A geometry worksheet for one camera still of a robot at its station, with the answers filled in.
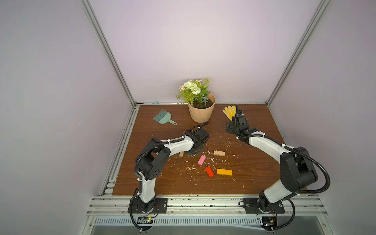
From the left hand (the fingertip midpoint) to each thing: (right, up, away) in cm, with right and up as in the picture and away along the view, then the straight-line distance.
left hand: (200, 149), depth 93 cm
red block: (+5, -11, -10) cm, 16 cm away
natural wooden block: (-13, -3, -2) cm, 13 cm away
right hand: (+22, +17, -2) cm, 28 cm away
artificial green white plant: (-4, +36, -8) cm, 37 cm away
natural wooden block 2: (+12, -2, -1) cm, 12 cm away
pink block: (0, -6, -5) cm, 7 cm away
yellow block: (+13, -11, -10) cm, 20 cm away
